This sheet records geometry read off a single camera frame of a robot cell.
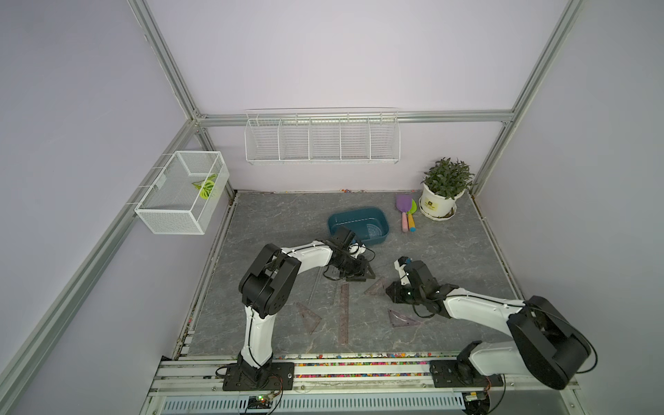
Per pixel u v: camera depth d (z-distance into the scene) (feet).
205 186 2.67
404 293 2.58
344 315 2.80
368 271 2.89
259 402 2.34
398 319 2.78
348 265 2.74
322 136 3.24
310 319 2.78
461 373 2.12
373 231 3.54
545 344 1.40
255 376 2.10
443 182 3.25
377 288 3.00
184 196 2.72
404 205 3.81
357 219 3.64
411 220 3.56
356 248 2.78
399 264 2.76
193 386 2.43
